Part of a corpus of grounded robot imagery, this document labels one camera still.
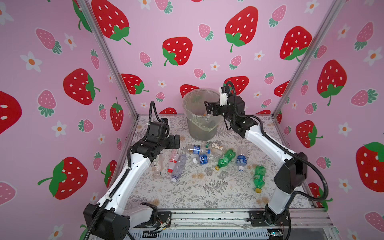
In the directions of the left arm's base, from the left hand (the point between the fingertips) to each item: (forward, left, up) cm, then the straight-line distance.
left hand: (171, 137), depth 78 cm
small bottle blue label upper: (+5, -13, -19) cm, 24 cm away
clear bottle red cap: (0, +1, -20) cm, 20 cm away
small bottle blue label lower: (-2, -20, -19) cm, 27 cm away
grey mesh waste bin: (+18, -14, -20) cm, 30 cm away
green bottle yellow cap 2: (-14, -49, -19) cm, 54 cm away
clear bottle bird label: (+5, -27, -19) cm, 33 cm away
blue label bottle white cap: (-2, -41, -18) cm, 45 cm away
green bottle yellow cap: (-2, -31, -19) cm, 36 cm away
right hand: (+16, -21, +13) cm, 29 cm away
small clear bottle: (-7, +11, -21) cm, 25 cm away
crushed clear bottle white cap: (-6, -2, -25) cm, 25 cm away
